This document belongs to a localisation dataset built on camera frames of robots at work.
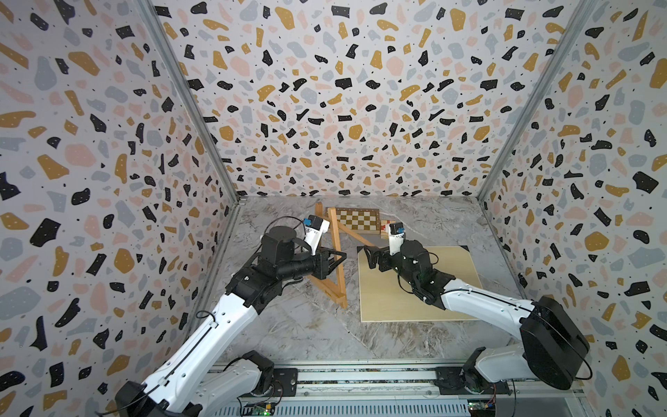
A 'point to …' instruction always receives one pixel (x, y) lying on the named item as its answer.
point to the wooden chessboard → (360, 220)
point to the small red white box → (386, 227)
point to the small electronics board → (259, 408)
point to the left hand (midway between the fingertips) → (346, 256)
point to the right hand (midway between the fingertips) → (379, 243)
